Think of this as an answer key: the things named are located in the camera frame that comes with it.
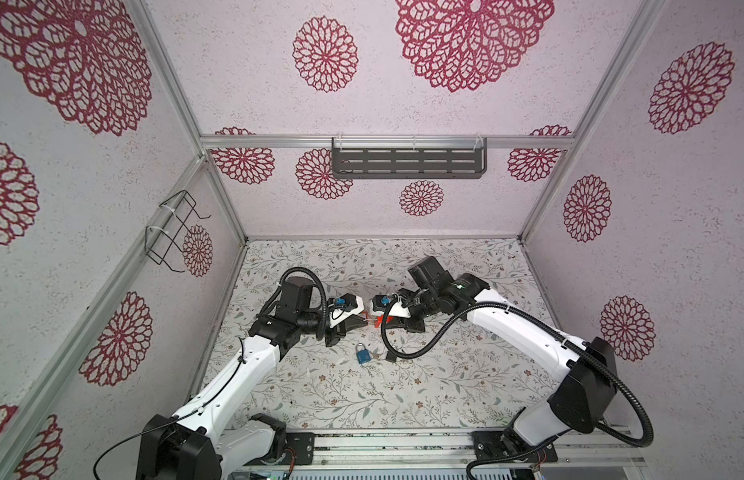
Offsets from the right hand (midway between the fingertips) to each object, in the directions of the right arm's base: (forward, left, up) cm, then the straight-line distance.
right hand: (385, 311), depth 77 cm
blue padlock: (-3, +7, -19) cm, 21 cm away
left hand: (-4, +6, -1) cm, 7 cm away
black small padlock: (-4, -2, -20) cm, 20 cm away
